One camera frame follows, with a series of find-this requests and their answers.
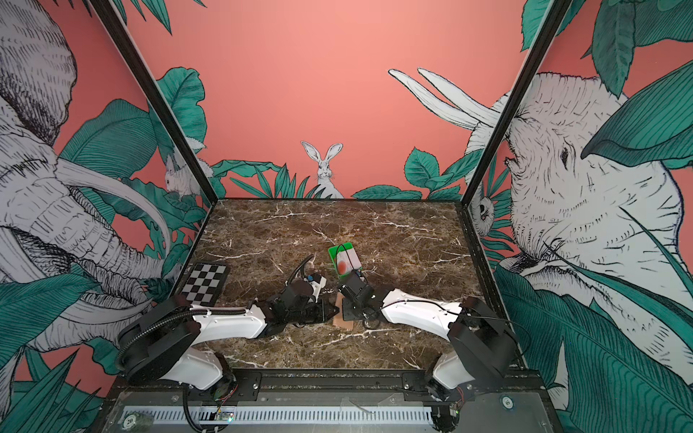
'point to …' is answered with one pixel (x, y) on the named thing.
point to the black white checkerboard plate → (204, 283)
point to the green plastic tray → (333, 253)
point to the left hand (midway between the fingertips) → (343, 308)
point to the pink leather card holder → (338, 322)
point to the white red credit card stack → (346, 262)
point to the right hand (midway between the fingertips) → (347, 306)
